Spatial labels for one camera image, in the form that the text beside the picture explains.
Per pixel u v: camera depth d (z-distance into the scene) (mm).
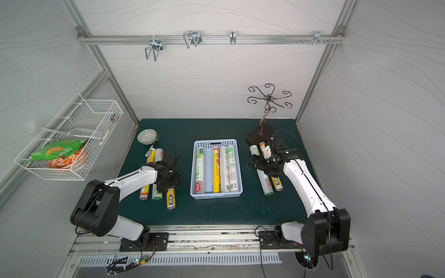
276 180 883
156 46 783
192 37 758
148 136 1104
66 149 548
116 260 717
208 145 1022
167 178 684
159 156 982
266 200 862
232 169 924
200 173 906
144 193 841
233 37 728
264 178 889
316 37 765
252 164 732
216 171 926
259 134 1111
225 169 918
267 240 730
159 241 738
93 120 786
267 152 754
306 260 721
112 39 784
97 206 439
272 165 663
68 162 623
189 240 751
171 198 825
